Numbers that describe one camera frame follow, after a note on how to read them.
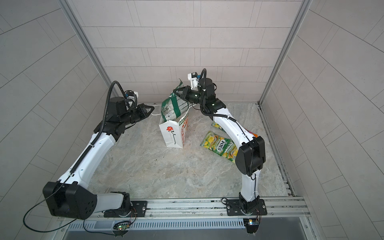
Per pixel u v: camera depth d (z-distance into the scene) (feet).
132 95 2.19
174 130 2.62
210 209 2.37
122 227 2.10
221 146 2.99
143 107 2.14
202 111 2.04
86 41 2.71
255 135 1.62
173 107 2.62
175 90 2.36
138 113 2.11
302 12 2.38
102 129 1.60
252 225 2.23
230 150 2.86
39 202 1.17
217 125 3.32
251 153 1.62
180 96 2.32
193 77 2.27
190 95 2.20
